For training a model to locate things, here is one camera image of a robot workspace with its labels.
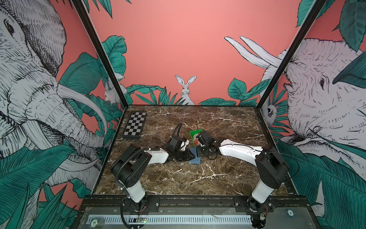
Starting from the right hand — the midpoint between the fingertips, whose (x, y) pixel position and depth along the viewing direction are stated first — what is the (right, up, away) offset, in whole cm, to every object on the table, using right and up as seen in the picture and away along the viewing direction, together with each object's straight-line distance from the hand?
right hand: (197, 150), depth 89 cm
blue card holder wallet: (-1, -6, -1) cm, 6 cm away
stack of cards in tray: (-2, +8, -17) cm, 19 cm away
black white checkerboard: (-45, +15, +15) cm, 50 cm away
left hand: (-1, -3, -1) cm, 3 cm away
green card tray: (-3, +10, +10) cm, 14 cm away
